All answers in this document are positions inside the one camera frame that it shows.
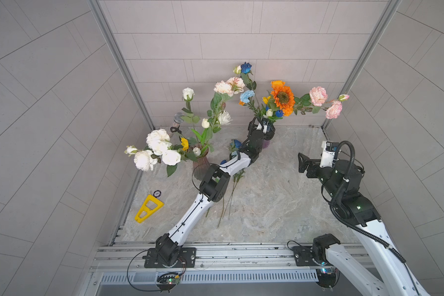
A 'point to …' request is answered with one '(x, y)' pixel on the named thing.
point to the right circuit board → (328, 277)
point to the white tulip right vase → (269, 113)
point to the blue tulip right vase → (279, 113)
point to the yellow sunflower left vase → (184, 143)
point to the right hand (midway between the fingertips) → (307, 153)
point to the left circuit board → (167, 281)
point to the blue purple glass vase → (266, 143)
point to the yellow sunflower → (265, 100)
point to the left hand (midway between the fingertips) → (265, 118)
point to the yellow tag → (145, 209)
